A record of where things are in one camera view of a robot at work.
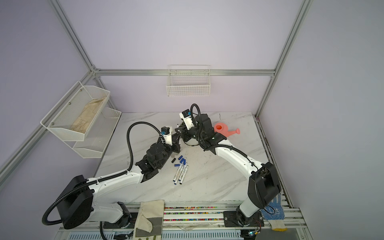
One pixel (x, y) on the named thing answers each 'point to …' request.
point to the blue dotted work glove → (274, 214)
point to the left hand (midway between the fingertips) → (179, 134)
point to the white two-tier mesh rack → (94, 143)
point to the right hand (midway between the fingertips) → (176, 128)
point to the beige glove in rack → (82, 122)
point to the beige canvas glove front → (149, 219)
